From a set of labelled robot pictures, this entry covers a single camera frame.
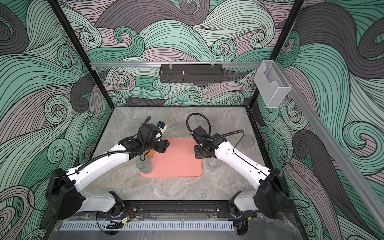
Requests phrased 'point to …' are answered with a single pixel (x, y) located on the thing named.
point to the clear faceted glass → (212, 163)
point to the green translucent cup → (145, 166)
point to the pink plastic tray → (178, 161)
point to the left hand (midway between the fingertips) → (165, 140)
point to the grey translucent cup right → (248, 141)
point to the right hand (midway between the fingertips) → (199, 153)
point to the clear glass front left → (125, 132)
